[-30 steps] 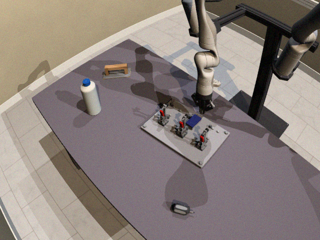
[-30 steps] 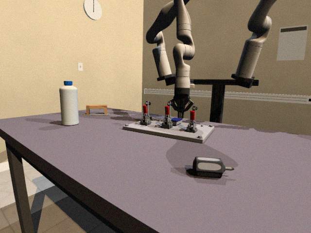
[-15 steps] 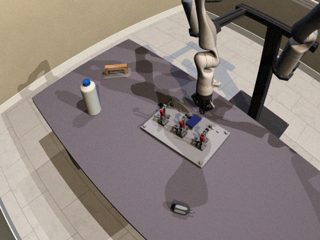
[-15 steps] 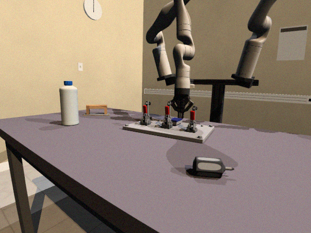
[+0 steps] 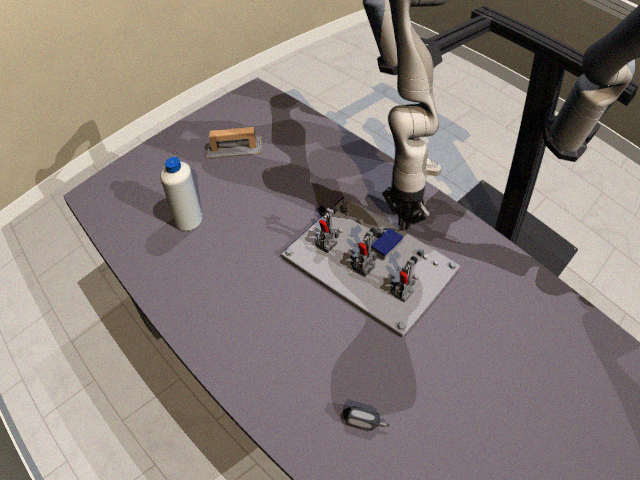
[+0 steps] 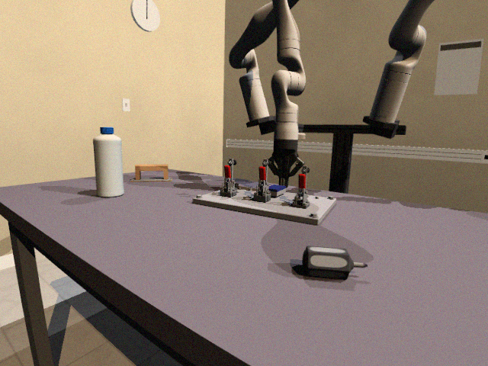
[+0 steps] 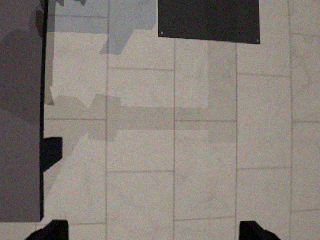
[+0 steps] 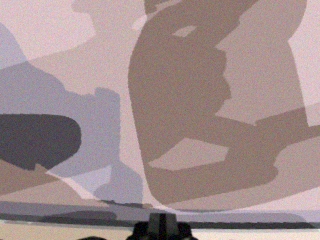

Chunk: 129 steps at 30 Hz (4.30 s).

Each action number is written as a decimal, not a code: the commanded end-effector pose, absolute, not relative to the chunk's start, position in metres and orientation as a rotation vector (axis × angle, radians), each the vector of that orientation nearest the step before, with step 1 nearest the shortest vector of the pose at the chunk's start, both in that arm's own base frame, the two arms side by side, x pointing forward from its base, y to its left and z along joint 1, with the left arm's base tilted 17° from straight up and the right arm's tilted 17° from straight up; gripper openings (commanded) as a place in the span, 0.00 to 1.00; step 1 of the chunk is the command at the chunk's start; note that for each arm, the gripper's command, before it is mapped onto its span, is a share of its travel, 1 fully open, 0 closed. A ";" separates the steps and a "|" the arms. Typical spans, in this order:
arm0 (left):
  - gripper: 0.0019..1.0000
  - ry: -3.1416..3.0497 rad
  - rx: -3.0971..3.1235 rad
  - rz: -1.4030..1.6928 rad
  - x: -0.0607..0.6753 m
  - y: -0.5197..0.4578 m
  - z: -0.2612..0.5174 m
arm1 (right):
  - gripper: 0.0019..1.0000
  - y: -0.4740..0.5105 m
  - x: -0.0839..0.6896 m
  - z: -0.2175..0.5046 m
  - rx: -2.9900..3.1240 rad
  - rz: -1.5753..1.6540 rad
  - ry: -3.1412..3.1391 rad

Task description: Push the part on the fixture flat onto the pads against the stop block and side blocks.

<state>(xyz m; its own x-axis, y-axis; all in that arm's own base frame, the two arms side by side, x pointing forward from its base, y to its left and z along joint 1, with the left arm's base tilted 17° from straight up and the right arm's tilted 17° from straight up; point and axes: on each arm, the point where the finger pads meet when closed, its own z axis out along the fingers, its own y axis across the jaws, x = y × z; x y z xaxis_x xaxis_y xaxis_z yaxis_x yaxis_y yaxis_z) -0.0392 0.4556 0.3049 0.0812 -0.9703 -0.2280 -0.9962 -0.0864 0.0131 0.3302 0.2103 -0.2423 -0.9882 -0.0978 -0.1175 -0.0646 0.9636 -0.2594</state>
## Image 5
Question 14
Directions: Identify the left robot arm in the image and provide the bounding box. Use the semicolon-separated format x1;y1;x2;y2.
550;4;640;152

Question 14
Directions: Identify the blue flat rectangular block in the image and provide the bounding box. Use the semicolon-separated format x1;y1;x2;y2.
371;228;403;260

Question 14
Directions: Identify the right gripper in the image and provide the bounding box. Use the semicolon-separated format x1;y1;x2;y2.
382;182;431;231

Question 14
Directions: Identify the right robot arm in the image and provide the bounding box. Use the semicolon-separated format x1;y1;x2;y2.
363;0;448;193

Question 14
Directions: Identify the toggle clamp with red handle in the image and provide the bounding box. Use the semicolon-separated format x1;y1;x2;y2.
353;228;377;277
315;206;337;253
392;256;418;302

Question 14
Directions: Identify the white bottle with blue cap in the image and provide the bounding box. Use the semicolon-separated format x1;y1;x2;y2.
160;157;203;231

